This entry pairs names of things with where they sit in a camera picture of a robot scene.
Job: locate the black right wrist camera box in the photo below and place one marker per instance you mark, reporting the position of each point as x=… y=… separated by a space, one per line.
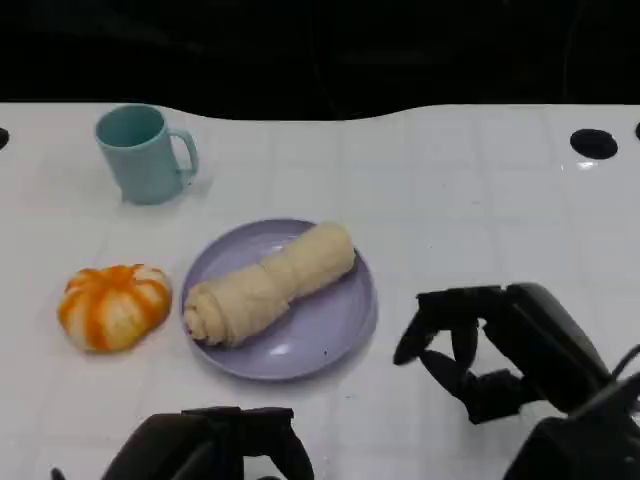
x=575 y=450

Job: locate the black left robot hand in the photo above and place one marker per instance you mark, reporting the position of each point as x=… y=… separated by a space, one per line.
x=210 y=450

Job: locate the beige towel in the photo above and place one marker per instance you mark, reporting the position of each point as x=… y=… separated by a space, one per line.
x=270 y=290

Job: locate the pale green mug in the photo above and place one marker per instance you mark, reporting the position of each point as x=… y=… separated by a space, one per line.
x=140 y=165

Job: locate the orange and white bread roll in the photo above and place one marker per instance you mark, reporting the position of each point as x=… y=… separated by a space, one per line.
x=115 y=310

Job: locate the lilac plate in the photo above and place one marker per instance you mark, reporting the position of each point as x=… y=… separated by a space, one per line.
x=340 y=320

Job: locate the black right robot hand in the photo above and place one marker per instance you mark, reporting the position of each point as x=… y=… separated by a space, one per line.
x=550 y=345

